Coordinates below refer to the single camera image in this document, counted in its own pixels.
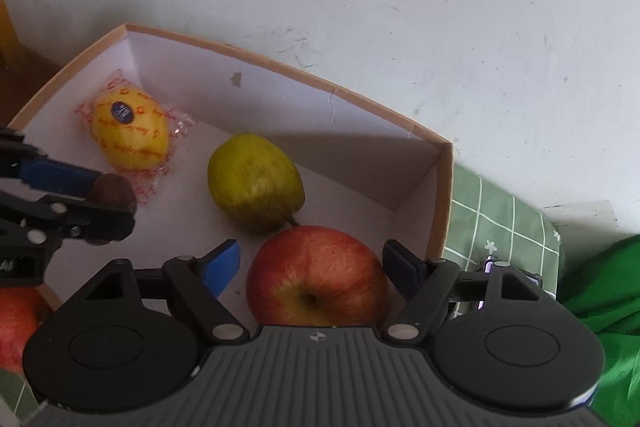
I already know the bright green cloth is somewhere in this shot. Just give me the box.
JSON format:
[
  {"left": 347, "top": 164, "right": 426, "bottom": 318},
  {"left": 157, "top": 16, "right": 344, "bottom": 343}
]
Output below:
[{"left": 561, "top": 234, "right": 640, "bottom": 427}]

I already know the deep red apple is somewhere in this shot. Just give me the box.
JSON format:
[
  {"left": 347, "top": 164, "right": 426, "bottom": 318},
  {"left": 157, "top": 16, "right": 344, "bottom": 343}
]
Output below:
[{"left": 0, "top": 288, "right": 54, "bottom": 376}]

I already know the smartphone with lit screen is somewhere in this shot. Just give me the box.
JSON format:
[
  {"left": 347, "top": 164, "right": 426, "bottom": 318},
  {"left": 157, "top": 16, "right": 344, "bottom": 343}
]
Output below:
[{"left": 479, "top": 258, "right": 544, "bottom": 311}]

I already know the green checked tablecloth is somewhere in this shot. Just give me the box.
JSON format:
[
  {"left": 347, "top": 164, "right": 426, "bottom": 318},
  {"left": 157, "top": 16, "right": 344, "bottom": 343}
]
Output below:
[{"left": 0, "top": 162, "right": 564, "bottom": 421}]

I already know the brown cardboard box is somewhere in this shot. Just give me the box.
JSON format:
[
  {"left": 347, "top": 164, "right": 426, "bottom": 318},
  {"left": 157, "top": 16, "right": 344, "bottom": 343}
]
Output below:
[{"left": 6, "top": 23, "right": 454, "bottom": 329}]

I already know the plastic-wrapped yellow lemon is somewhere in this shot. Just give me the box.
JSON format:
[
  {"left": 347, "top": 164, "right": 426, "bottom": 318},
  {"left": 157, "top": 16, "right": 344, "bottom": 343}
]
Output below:
[{"left": 75, "top": 69, "right": 197, "bottom": 208}]

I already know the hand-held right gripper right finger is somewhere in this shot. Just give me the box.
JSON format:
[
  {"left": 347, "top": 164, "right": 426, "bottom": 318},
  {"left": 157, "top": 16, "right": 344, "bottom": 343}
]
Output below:
[{"left": 382, "top": 240, "right": 552, "bottom": 343}]

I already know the green pear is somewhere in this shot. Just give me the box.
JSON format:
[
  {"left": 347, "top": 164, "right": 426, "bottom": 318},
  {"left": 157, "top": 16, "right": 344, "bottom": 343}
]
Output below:
[{"left": 207, "top": 134, "right": 306, "bottom": 236}]

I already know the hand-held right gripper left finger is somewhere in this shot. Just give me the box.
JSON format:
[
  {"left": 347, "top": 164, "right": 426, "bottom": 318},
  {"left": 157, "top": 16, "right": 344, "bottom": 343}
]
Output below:
[{"left": 75, "top": 239, "right": 251, "bottom": 347}]

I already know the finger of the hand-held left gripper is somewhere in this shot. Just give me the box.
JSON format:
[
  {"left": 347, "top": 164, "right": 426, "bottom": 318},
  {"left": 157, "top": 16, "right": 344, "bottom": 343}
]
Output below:
[
  {"left": 0, "top": 127, "right": 102, "bottom": 198},
  {"left": 0, "top": 191, "right": 137, "bottom": 253}
]

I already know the dark brown chestnut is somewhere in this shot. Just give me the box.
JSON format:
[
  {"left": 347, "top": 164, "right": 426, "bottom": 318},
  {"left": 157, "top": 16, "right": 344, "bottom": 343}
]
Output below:
[{"left": 87, "top": 173, "right": 137, "bottom": 214}]

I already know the large orange-red apple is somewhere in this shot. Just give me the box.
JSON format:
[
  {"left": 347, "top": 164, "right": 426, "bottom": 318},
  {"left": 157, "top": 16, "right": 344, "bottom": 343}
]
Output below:
[{"left": 245, "top": 225, "right": 390, "bottom": 328}]

